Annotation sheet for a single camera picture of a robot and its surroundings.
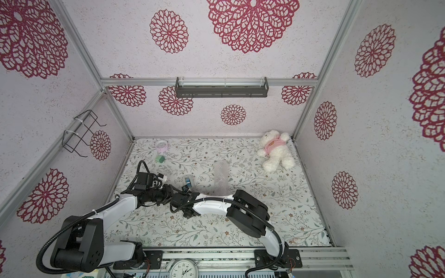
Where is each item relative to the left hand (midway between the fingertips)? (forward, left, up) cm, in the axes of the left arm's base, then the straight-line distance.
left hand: (179, 194), depth 87 cm
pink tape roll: (+35, +17, -6) cm, 39 cm away
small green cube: (+26, +17, -5) cm, 31 cm away
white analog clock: (-31, -6, -1) cm, 32 cm away
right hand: (-4, -6, -6) cm, 9 cm away
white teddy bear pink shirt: (+29, -53, 0) cm, 61 cm away
